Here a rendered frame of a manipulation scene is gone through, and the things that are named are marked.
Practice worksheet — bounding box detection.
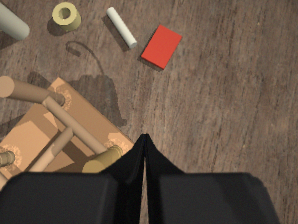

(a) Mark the red flat block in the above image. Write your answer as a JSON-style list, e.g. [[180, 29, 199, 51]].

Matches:
[[141, 25, 182, 70]]

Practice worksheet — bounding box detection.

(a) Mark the off-white cylinder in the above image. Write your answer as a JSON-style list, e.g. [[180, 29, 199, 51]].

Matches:
[[106, 7, 137, 49]]

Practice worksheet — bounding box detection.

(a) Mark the white glue bottle with red cap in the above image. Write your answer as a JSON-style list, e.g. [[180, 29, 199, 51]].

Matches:
[[0, 3, 30, 40]]

